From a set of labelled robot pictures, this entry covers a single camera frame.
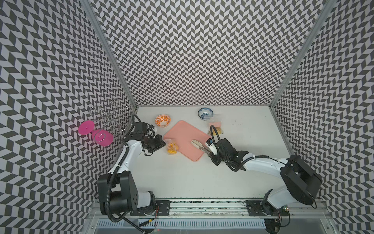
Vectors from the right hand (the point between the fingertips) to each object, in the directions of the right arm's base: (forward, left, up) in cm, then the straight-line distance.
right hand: (211, 154), depth 88 cm
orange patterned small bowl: (+29, +34, -2) cm, 45 cm away
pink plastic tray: (+19, +19, -5) cm, 27 cm away
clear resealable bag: (+21, -7, +1) cm, 22 cm away
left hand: (+3, +27, +8) cm, 28 cm away
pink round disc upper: (+1, +60, +29) cm, 67 cm away
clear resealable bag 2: (+4, +24, +2) cm, 25 cm away
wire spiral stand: (+21, +64, +14) cm, 69 cm away
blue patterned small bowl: (+35, +1, -2) cm, 35 cm away
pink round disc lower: (-4, +51, +28) cm, 58 cm away
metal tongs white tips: (+7, +7, 0) cm, 10 cm away
